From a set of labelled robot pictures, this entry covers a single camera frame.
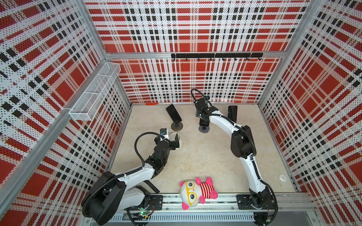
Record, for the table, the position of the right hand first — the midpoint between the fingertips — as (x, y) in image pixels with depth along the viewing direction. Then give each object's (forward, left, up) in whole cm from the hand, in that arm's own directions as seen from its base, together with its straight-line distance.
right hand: (206, 111), depth 101 cm
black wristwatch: (-48, +34, -11) cm, 60 cm away
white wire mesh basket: (-3, +80, +11) cm, 81 cm away
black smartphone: (-5, -17, +4) cm, 18 cm away
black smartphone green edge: (+1, +25, -4) cm, 25 cm away
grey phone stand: (-8, +2, -11) cm, 14 cm away
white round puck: (-43, -43, -11) cm, 62 cm away
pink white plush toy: (-52, +11, -3) cm, 54 cm away
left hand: (-21, +23, +2) cm, 31 cm away
